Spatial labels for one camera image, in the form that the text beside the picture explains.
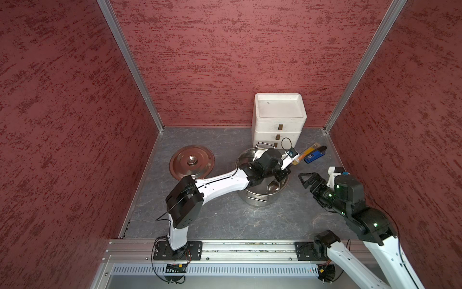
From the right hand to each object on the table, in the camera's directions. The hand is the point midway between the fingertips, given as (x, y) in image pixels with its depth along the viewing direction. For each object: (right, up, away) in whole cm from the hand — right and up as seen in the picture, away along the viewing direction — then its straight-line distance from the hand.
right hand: (300, 185), depth 69 cm
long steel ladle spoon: (-7, -6, +20) cm, 22 cm away
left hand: (-2, +6, +9) cm, 11 cm away
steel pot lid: (-51, +7, +32) cm, 61 cm away
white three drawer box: (-3, +29, +23) cm, 37 cm away
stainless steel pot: (-13, -5, +7) cm, 16 cm away
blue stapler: (+25, +11, +36) cm, 46 cm away
